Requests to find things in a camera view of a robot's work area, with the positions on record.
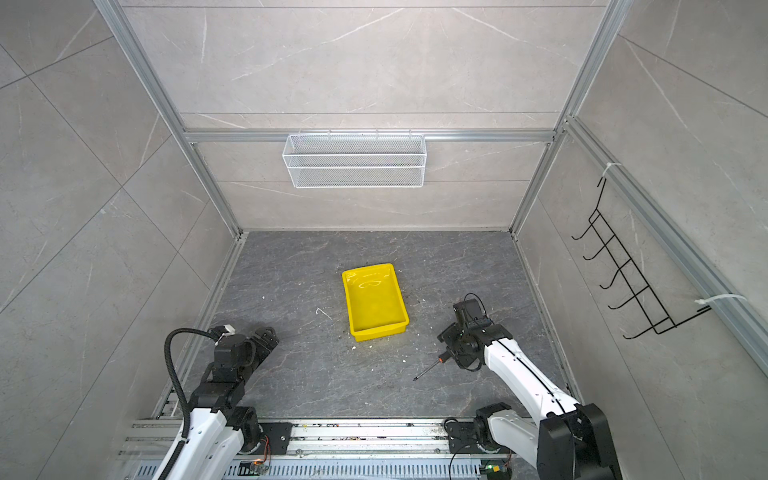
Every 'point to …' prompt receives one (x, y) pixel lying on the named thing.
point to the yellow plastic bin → (374, 302)
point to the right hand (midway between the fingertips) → (443, 340)
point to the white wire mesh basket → (354, 161)
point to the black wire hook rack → (640, 295)
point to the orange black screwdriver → (441, 359)
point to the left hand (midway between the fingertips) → (263, 332)
